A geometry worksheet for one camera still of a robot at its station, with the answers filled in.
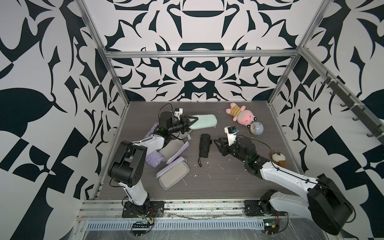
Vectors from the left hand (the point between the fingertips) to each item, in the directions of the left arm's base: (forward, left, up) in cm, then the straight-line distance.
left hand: (198, 117), depth 83 cm
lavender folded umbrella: (-15, +25, -16) cm, 34 cm away
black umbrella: (-6, -4, -19) cm, 20 cm away
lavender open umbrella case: (-24, +15, -19) cm, 34 cm away
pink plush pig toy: (+11, -33, -15) cm, 37 cm away
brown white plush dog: (-17, -47, -19) cm, 53 cm away
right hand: (-9, -10, -6) cm, 15 cm away
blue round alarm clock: (+1, -38, -14) cm, 41 cm away
